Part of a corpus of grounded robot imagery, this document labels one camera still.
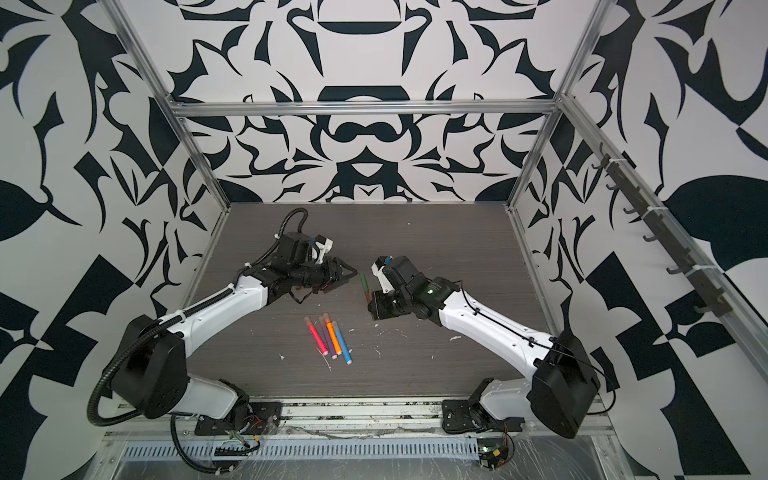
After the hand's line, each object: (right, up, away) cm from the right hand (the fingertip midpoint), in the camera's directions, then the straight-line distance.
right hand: (369, 306), depth 77 cm
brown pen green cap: (-1, +5, +4) cm, 6 cm away
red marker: (-14, -13, +8) cm, 21 cm away
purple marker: (-12, -12, +10) cm, 20 cm away
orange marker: (-11, -10, +10) cm, 18 cm away
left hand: (-3, +9, +4) cm, 10 cm away
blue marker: (-6, -15, +6) cm, 17 cm away
